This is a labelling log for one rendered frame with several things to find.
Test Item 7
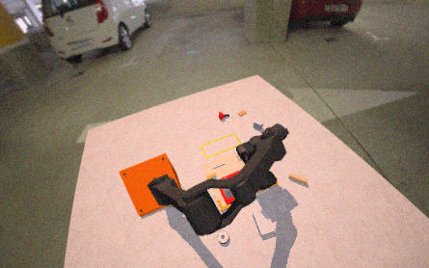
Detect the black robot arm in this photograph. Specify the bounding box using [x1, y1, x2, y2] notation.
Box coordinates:
[147, 123, 289, 236]

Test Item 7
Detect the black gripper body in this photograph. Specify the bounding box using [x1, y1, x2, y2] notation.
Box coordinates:
[236, 142, 278, 190]

